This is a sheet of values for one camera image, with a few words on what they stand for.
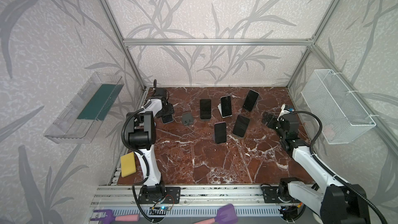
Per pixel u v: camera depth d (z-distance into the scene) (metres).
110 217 0.69
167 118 0.99
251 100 1.08
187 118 0.99
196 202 0.72
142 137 0.54
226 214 0.68
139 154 0.56
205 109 0.96
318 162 0.49
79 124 0.63
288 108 0.72
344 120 0.61
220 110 1.02
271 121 0.75
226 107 1.03
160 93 0.83
